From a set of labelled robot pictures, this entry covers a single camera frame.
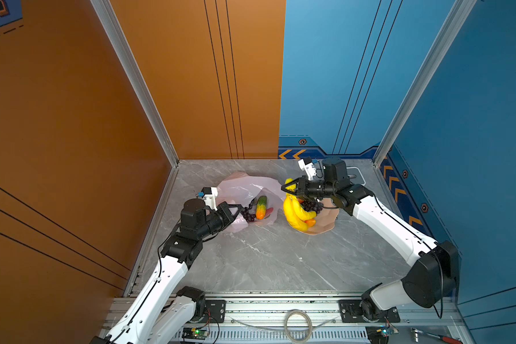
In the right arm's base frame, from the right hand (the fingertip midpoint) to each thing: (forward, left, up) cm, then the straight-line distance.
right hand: (281, 189), depth 74 cm
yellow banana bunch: (-8, -4, -2) cm, 9 cm away
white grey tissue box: (+27, -40, -24) cm, 53 cm away
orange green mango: (+7, +8, -24) cm, 26 cm away
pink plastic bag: (+7, +16, -8) cm, 20 cm away
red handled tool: (-40, -54, -29) cm, 73 cm away
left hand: (-5, +13, -2) cm, 14 cm away
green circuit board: (-38, +28, -28) cm, 55 cm away
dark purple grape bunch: (+7, -15, -21) cm, 27 cm away
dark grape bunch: (+3, +13, -24) cm, 28 cm away
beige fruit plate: (+3, -20, -25) cm, 32 cm away
